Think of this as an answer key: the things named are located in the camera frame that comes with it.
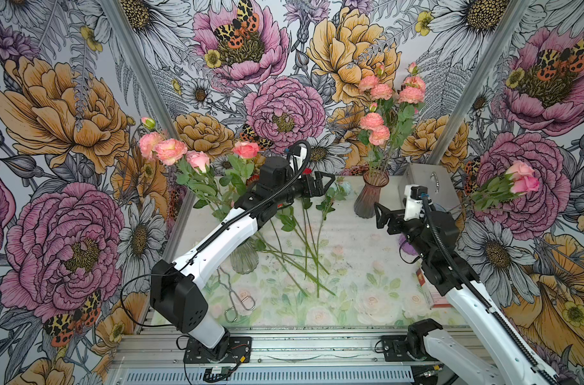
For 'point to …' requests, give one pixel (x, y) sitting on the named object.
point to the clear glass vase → (244, 257)
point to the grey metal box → (440, 185)
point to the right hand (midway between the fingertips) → (386, 207)
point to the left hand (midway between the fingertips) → (323, 184)
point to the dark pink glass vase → (366, 201)
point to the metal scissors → (247, 301)
